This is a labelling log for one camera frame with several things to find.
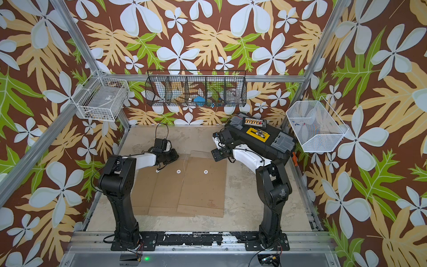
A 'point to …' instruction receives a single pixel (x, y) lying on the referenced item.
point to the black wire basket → (193, 88)
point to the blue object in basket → (199, 100)
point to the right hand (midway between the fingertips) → (218, 151)
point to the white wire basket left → (102, 98)
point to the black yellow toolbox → (277, 144)
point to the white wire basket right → (317, 127)
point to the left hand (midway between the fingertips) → (179, 153)
